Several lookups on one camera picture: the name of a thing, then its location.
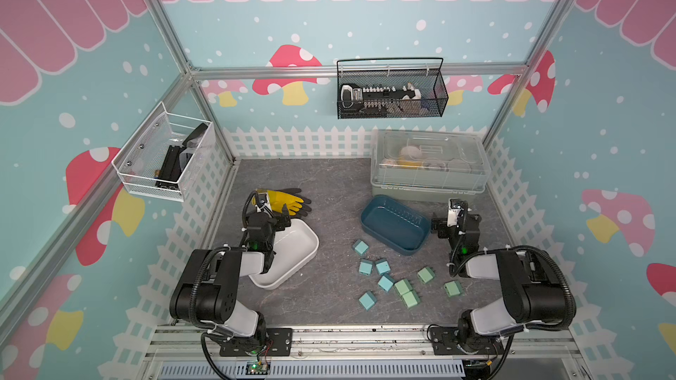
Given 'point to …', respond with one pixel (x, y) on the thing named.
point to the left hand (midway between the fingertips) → (273, 209)
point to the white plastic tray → (294, 246)
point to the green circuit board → (257, 367)
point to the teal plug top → (360, 247)
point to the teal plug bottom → (367, 300)
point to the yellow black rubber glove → (296, 203)
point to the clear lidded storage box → (422, 165)
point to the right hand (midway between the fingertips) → (448, 212)
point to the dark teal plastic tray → (395, 224)
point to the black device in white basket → (172, 168)
